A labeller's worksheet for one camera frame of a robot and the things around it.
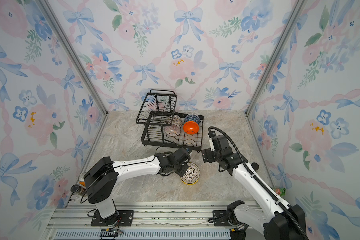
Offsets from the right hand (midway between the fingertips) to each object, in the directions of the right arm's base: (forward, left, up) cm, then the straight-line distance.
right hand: (212, 149), depth 82 cm
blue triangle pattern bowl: (+33, +10, -9) cm, 35 cm away
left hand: (-7, +14, -8) cm, 18 cm away
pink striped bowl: (+23, +24, -12) cm, 35 cm away
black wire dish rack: (+9, +27, +9) cm, 29 cm away
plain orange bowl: (+23, +11, -9) cm, 27 cm away
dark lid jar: (-21, +68, -4) cm, 71 cm away
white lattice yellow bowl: (-10, +11, -12) cm, 19 cm away
